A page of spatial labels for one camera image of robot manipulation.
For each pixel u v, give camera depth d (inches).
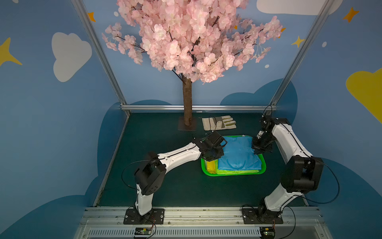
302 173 20.4
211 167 33.9
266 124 25.6
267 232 28.7
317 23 29.5
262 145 28.4
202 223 29.4
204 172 32.2
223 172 30.8
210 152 24.6
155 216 30.0
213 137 26.1
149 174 18.4
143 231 28.3
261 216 26.9
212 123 45.6
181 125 45.0
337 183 16.7
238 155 32.6
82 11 27.4
